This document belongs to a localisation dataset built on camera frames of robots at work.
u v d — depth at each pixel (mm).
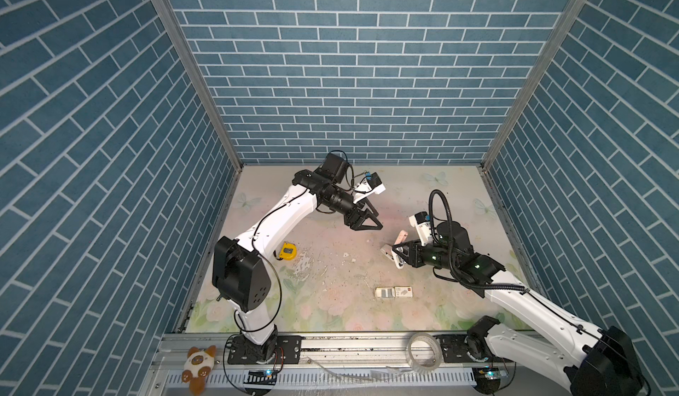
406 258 722
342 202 662
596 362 390
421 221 707
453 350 735
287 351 737
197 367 686
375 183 655
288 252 914
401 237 752
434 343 728
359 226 666
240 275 445
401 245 752
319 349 753
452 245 594
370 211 741
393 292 825
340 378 705
